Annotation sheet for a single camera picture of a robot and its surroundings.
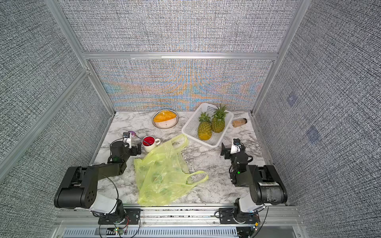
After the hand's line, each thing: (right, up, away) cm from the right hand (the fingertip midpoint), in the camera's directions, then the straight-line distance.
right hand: (231, 139), depth 89 cm
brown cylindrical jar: (+11, +11, +21) cm, 26 cm away
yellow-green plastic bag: (-41, -20, -2) cm, 46 cm away
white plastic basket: (-25, +6, +14) cm, 29 cm away
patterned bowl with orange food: (-43, +13, +20) cm, 49 cm away
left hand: (-59, -1, +4) cm, 60 cm away
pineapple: (-15, +6, +8) cm, 18 cm away
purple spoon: (-60, +3, +2) cm, 60 cm away
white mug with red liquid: (-52, -3, +8) cm, 53 cm away
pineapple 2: (-7, +11, +7) cm, 15 cm away
